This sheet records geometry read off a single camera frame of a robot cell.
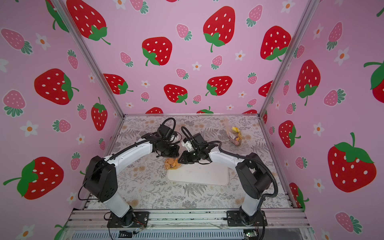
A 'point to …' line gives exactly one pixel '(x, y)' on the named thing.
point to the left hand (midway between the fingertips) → (181, 154)
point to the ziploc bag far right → (234, 133)
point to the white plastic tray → (211, 173)
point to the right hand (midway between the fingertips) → (176, 164)
